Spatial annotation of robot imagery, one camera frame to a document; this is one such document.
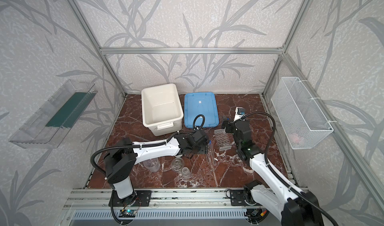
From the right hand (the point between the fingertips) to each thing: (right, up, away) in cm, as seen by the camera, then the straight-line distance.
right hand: (233, 112), depth 81 cm
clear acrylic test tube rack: (-3, -19, +13) cm, 23 cm away
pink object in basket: (+29, -12, -8) cm, 32 cm away
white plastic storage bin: (-47, 0, +30) cm, 56 cm away
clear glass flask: (-30, -28, -2) cm, 41 cm away
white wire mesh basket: (+25, -3, -19) cm, 31 cm away
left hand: (-14, -19, +4) cm, 24 cm away
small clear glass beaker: (-25, -30, -7) cm, 40 cm away
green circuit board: (-53, -49, -9) cm, 73 cm away
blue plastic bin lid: (-15, +5, +35) cm, 38 cm away
